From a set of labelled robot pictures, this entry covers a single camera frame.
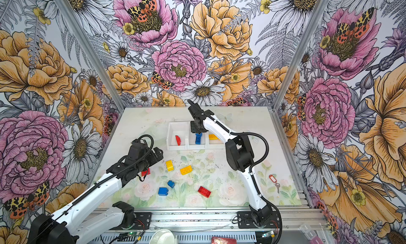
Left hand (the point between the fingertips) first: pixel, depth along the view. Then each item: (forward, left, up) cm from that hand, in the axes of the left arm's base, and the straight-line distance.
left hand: (156, 160), depth 84 cm
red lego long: (-14, -25, -8) cm, 29 cm away
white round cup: (-32, -7, -8) cm, 34 cm away
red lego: (+18, -9, -8) cm, 22 cm away
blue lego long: (+18, -22, -7) cm, 29 cm away
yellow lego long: (+19, -31, -7) cm, 37 cm away
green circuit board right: (-32, -54, -9) cm, 64 cm away
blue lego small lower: (-10, -8, -8) cm, 15 cm away
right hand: (+19, -21, -2) cm, 28 cm away
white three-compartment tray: (+20, -10, -8) cm, 23 cm away
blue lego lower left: (-13, -4, -8) cm, 16 cm away
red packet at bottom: (-34, -33, -5) cm, 48 cm away
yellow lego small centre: (+1, -6, -8) cm, 10 cm away
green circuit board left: (-31, +7, -9) cm, 33 cm away
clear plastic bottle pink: (-33, -71, -7) cm, 78 cm away
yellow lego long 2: (-2, -15, -9) cm, 18 cm away
